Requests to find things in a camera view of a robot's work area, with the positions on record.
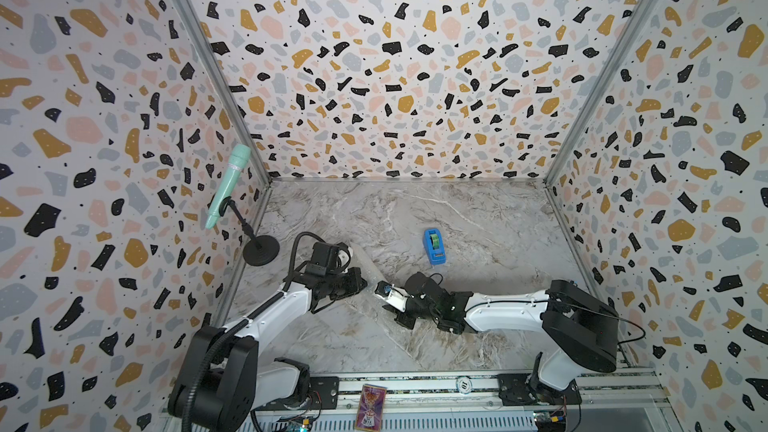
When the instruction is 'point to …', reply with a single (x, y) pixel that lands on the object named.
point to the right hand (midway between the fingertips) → (390, 304)
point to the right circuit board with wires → (547, 422)
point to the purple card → (370, 412)
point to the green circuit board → (302, 425)
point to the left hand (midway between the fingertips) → (374, 282)
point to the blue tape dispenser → (434, 244)
